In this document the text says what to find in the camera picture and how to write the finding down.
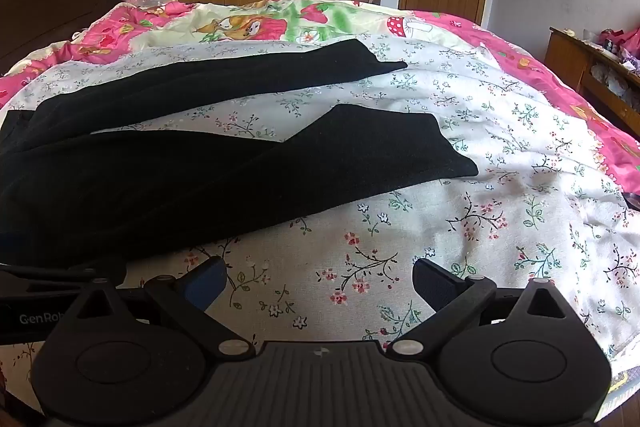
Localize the wooden side desk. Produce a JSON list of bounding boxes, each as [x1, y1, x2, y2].
[[542, 26, 640, 142]]

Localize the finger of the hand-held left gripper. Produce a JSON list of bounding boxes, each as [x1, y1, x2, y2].
[[0, 257, 128, 293]]

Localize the black pants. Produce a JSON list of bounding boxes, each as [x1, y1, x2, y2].
[[0, 38, 480, 268]]

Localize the white floral bed sheet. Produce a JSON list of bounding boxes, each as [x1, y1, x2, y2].
[[0, 32, 640, 408]]

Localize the white bundle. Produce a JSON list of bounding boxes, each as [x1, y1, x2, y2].
[[590, 62, 633, 100]]

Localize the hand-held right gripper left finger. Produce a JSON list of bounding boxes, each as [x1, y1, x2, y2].
[[65, 256, 256, 360]]

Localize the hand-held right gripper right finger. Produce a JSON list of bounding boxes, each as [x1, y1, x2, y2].
[[385, 258, 576, 356]]

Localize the pink cartoon quilt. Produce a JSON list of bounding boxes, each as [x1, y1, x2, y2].
[[0, 0, 640, 208]]

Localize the pink purple cloth pile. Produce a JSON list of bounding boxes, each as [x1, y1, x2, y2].
[[597, 27, 640, 68]]

